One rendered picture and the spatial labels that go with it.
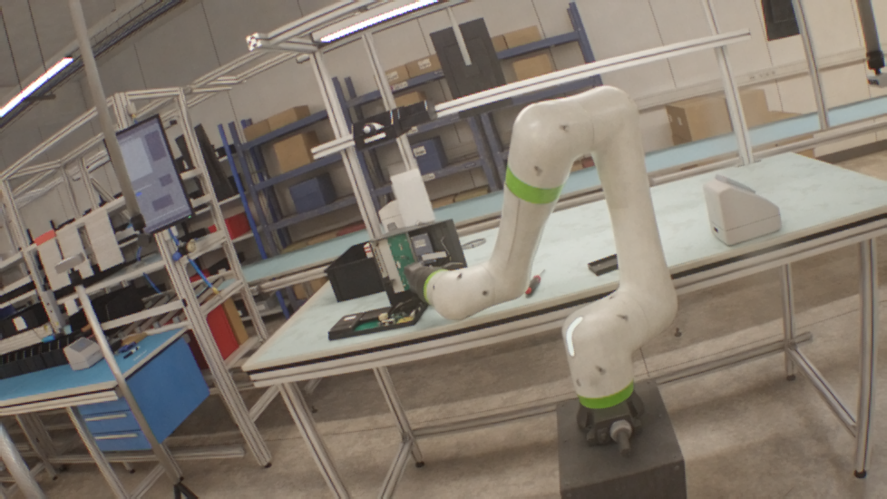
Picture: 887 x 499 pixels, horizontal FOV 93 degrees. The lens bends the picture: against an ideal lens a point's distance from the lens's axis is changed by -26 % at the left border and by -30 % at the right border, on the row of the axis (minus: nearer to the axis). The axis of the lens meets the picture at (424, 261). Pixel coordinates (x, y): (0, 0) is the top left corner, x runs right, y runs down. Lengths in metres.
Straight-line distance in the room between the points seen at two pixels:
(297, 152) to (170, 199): 3.19
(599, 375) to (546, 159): 0.42
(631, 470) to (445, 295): 0.55
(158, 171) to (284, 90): 3.76
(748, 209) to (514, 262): 0.61
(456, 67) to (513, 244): 2.26
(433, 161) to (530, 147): 4.27
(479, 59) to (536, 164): 2.37
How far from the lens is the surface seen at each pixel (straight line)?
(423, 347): 1.45
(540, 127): 0.95
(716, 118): 4.80
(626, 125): 1.07
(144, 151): 2.56
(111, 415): 2.74
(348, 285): 1.90
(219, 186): 4.02
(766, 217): 1.45
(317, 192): 5.63
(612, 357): 1.08
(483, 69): 3.32
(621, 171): 1.08
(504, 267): 1.22
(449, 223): 1.53
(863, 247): 1.71
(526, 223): 1.10
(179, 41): 6.97
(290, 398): 1.81
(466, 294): 1.22
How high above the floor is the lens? 1.48
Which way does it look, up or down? 13 degrees down
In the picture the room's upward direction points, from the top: 19 degrees counter-clockwise
